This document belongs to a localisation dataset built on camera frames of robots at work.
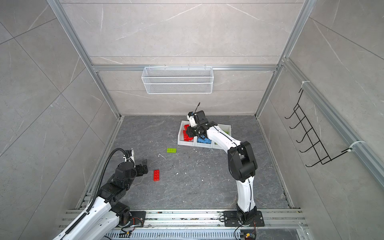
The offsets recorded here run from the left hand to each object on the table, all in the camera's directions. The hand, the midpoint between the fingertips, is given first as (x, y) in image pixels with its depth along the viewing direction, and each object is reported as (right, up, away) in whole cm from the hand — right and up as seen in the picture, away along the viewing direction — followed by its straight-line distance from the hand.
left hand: (137, 158), depth 81 cm
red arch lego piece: (+26, +10, +22) cm, 35 cm away
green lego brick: (+16, +2, +17) cm, 24 cm away
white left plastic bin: (+22, +8, +19) cm, 30 cm away
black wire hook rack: (+86, +8, -17) cm, 88 cm away
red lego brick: (+9, -12, +6) cm, 16 cm away
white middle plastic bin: (+43, +5, +17) cm, 47 cm away
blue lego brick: (+39, +8, +18) cm, 44 cm away
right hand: (+27, +15, +14) cm, 34 cm away
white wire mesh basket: (+20, +50, +20) cm, 57 cm away
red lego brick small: (+26, +17, +12) cm, 33 cm away
